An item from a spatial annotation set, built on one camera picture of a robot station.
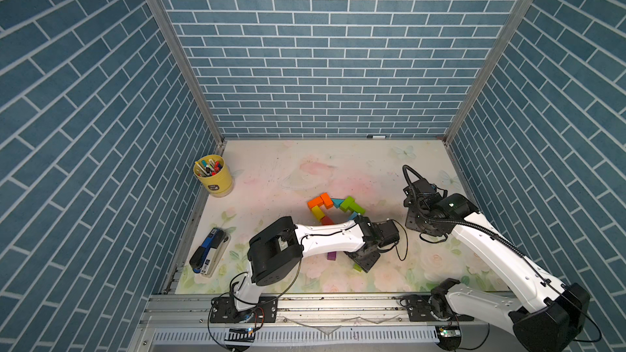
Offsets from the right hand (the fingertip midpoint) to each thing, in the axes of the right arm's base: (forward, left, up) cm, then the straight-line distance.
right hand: (415, 223), depth 78 cm
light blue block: (+8, +19, -13) cm, 24 cm away
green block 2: (+12, +18, -14) cm, 26 cm away
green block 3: (-14, +18, -5) cm, 24 cm away
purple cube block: (-9, +26, -11) cm, 30 cm away
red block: (+4, +29, -12) cm, 32 cm away
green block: (+13, +22, -12) cm, 28 cm away
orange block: (+13, +35, -13) cm, 39 cm away
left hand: (-11, +14, -11) cm, 21 cm away
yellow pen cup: (+17, +75, -3) cm, 77 cm away
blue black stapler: (-13, +67, -10) cm, 69 cm away
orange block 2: (+13, +30, -11) cm, 34 cm away
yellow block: (+7, +33, -12) cm, 36 cm away
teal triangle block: (+12, +25, -11) cm, 30 cm away
